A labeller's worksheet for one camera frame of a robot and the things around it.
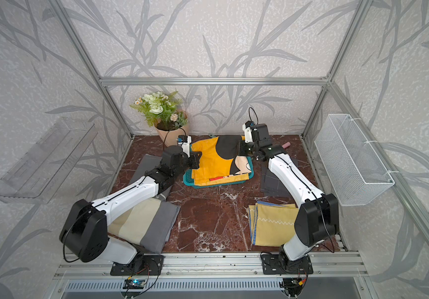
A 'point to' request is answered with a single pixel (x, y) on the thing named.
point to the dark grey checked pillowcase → (270, 185)
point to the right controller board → (291, 284)
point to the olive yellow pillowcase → (272, 224)
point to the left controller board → (133, 284)
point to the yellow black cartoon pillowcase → (221, 161)
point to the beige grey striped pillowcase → (147, 224)
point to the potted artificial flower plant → (166, 113)
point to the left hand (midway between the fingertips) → (202, 152)
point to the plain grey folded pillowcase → (148, 162)
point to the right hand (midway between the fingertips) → (236, 144)
